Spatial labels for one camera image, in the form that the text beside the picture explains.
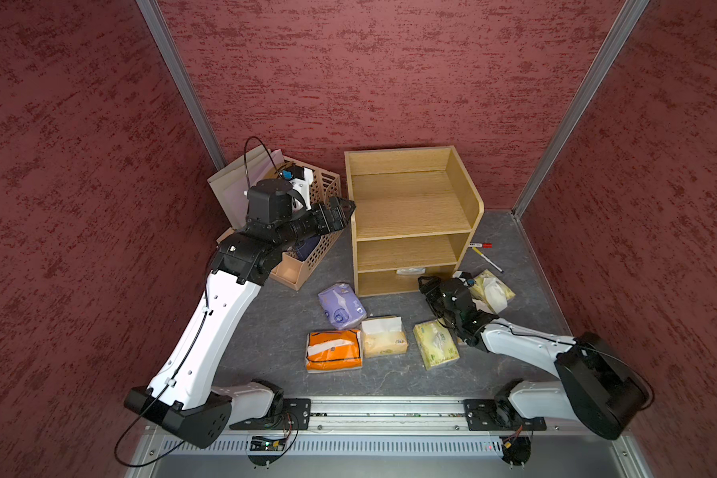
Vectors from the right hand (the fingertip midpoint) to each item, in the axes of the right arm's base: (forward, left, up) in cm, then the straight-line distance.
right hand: (417, 288), depth 89 cm
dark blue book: (+18, +37, -2) cm, 41 cm away
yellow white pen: (+16, -29, -10) cm, 35 cm away
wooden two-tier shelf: (+11, +2, +24) cm, 26 cm away
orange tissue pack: (-18, +25, 0) cm, 31 cm away
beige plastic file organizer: (+13, +43, -7) cm, 46 cm away
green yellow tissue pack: (-17, -3, -1) cm, 17 cm away
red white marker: (+22, -28, -8) cm, 37 cm away
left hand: (+1, +21, +32) cm, 39 cm away
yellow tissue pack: (-1, -23, -2) cm, 23 cm away
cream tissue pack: (-13, +11, -3) cm, 18 cm away
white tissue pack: (-4, +23, -2) cm, 24 cm away
